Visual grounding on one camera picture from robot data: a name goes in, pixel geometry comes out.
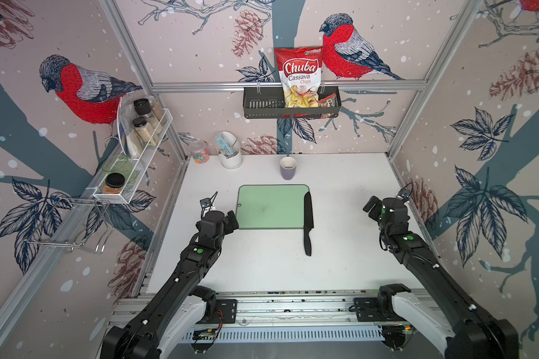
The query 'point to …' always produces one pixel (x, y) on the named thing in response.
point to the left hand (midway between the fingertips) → (226, 209)
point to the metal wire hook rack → (102, 224)
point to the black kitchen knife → (308, 223)
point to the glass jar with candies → (200, 151)
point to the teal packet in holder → (225, 146)
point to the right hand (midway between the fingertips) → (379, 200)
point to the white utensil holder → (235, 161)
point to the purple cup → (288, 167)
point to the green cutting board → (271, 206)
